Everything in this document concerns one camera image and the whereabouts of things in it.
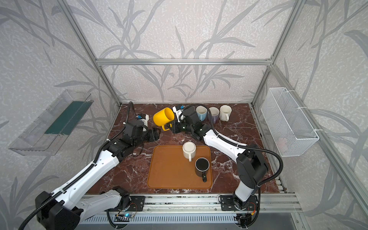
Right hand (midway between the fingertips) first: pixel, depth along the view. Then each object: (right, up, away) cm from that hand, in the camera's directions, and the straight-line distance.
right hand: (167, 119), depth 79 cm
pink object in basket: (+61, -13, -6) cm, 62 cm away
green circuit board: (-19, -48, -8) cm, 52 cm away
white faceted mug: (+38, +5, +26) cm, 46 cm away
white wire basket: (+57, -5, -18) cm, 60 cm away
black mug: (+19, -25, -1) cm, 31 cm away
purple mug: (+31, +5, +35) cm, 47 cm away
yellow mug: (-2, +2, -4) cm, 4 cm away
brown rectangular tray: (-1, -30, +7) cm, 31 cm away
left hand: (-4, -4, -1) cm, 6 cm away
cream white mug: (+12, -19, +6) cm, 23 cm away
